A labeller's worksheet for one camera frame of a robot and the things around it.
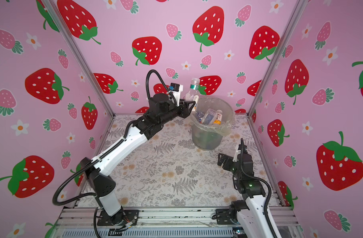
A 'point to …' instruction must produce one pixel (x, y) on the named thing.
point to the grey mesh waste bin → (206, 140)
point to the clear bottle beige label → (218, 120)
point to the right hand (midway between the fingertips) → (225, 155)
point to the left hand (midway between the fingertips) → (192, 100)
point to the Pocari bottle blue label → (200, 121)
